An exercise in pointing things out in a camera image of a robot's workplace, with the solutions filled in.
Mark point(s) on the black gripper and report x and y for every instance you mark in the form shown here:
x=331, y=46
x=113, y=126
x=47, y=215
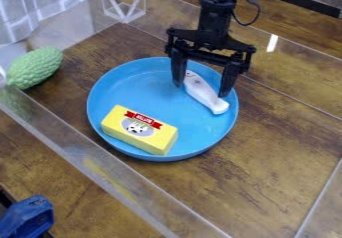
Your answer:
x=210, y=44

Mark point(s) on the blue round tray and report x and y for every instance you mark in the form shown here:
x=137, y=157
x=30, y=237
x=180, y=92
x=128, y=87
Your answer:
x=141, y=86

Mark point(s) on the white toy fish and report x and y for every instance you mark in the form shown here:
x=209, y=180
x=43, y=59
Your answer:
x=202, y=92

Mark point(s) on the clear acrylic barrier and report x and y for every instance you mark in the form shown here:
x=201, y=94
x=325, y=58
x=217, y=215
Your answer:
x=269, y=183

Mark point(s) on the yellow butter box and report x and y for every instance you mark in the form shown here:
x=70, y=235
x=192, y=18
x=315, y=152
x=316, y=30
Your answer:
x=140, y=130

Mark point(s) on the green bumpy toy gourd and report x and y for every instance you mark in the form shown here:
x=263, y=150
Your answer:
x=34, y=67

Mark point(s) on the blue plastic clamp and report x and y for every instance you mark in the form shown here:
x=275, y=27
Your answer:
x=29, y=218

